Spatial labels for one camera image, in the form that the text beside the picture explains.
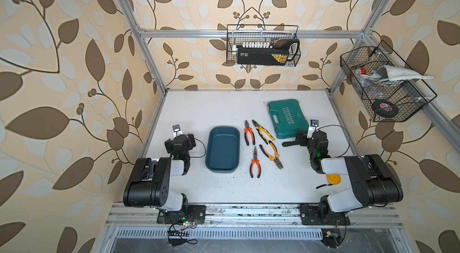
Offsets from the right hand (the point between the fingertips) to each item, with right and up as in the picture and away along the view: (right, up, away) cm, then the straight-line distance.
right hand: (308, 130), depth 93 cm
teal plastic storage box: (-46, -10, 0) cm, 47 cm away
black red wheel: (+23, +12, -21) cm, 33 cm away
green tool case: (-9, +6, +7) cm, 13 cm away
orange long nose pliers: (-29, -14, -4) cm, 32 cm away
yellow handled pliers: (-18, -14, -4) cm, 23 cm away
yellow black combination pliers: (-23, -3, +6) cm, 24 cm away
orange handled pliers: (-32, 0, +8) cm, 33 cm away
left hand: (-68, -3, -1) cm, 68 cm away
